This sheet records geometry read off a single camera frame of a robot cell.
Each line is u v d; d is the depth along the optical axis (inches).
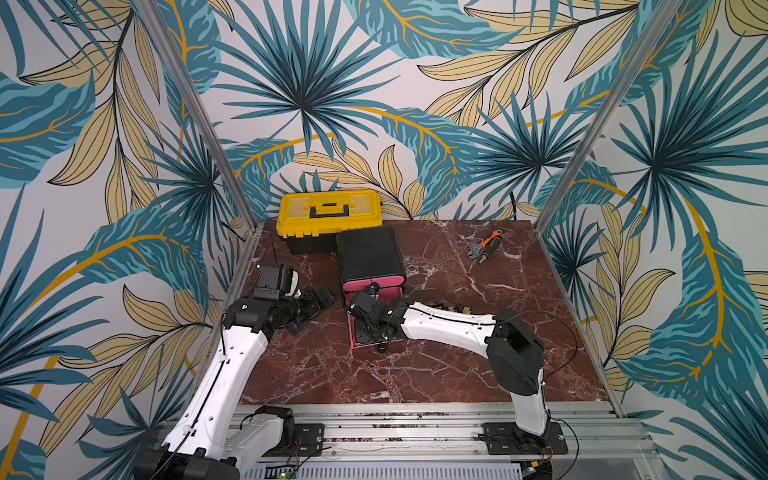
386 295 34.9
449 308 37.4
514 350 18.6
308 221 38.7
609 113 33.7
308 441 28.8
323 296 26.6
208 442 14.9
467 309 37.3
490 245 44.3
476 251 43.5
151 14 26.6
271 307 20.3
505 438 28.3
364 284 32.7
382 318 25.0
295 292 24.5
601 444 29.9
